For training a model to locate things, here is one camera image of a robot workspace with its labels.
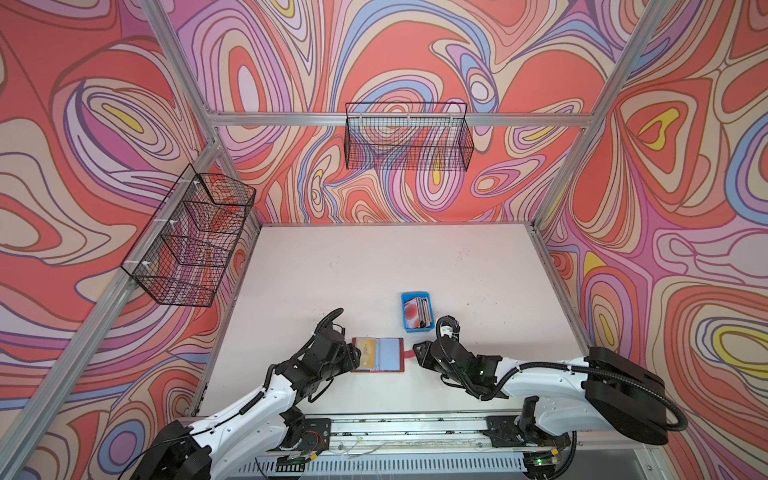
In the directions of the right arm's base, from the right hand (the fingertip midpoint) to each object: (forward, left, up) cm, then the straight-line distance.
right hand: (418, 355), depth 84 cm
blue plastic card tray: (+19, +1, +1) cm, 20 cm away
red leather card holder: (+1, +8, -2) cm, 8 cm away
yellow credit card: (+3, +15, -1) cm, 15 cm away
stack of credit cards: (+12, -1, +2) cm, 13 cm away
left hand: (+1, +16, 0) cm, 16 cm away
